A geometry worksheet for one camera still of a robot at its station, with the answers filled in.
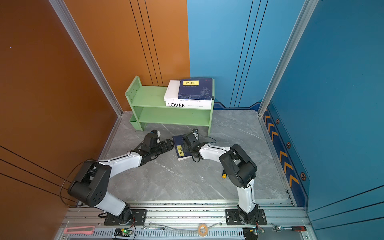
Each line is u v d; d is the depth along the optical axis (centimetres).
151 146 73
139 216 74
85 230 70
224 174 85
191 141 74
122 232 71
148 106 103
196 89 82
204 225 71
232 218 72
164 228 71
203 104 82
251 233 70
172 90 85
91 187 45
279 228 69
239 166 50
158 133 86
